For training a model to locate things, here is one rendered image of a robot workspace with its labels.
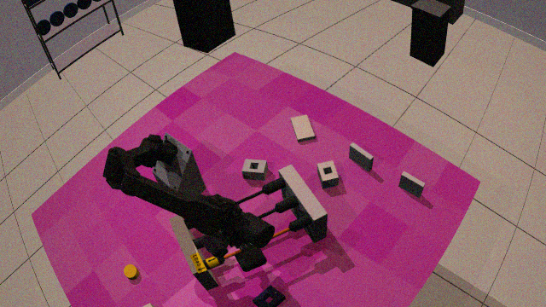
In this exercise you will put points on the yellow short cylinder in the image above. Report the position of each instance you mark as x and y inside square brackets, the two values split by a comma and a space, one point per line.
[131, 272]

